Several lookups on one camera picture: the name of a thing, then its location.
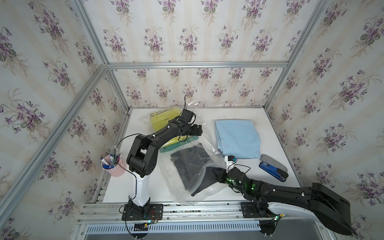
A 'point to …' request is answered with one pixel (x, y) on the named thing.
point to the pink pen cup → (113, 164)
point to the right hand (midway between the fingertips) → (214, 171)
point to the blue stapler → (273, 171)
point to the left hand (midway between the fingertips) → (196, 131)
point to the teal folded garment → (190, 139)
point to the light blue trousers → (239, 138)
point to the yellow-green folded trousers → (160, 117)
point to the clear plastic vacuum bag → (172, 185)
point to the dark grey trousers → (194, 167)
